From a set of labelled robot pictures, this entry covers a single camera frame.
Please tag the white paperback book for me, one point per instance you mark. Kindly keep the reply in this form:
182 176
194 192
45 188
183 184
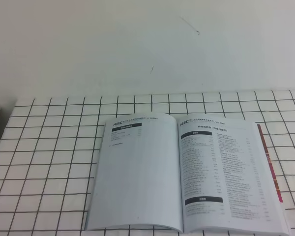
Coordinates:
188 174

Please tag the white black-grid tablecloth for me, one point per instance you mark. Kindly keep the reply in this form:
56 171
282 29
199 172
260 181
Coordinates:
49 149

